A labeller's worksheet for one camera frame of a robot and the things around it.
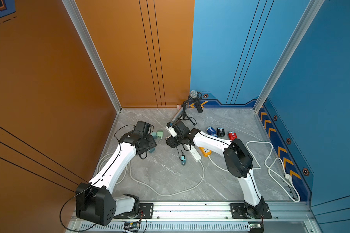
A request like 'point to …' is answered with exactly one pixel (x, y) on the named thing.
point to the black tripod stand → (184, 115)
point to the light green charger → (160, 134)
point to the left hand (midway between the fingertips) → (151, 142)
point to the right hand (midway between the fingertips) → (170, 140)
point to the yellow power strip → (205, 152)
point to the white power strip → (194, 152)
